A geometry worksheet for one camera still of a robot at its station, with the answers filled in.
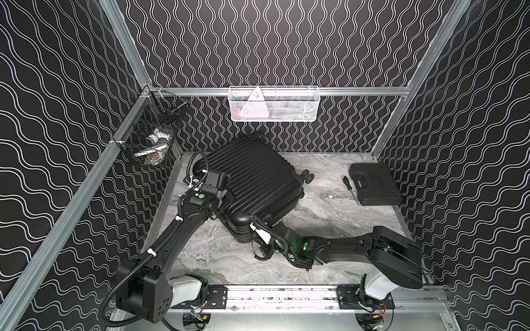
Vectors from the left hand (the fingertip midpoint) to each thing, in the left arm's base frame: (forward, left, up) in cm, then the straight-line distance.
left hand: (218, 187), depth 81 cm
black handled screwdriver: (+22, -59, -17) cm, 65 cm away
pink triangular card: (+33, -12, +16) cm, 38 cm away
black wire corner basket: (+37, +34, +8) cm, 51 cm away
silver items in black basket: (+15, +28, +8) cm, 32 cm away
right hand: (-15, -15, -11) cm, 24 cm away
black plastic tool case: (+17, -72, -13) cm, 75 cm away
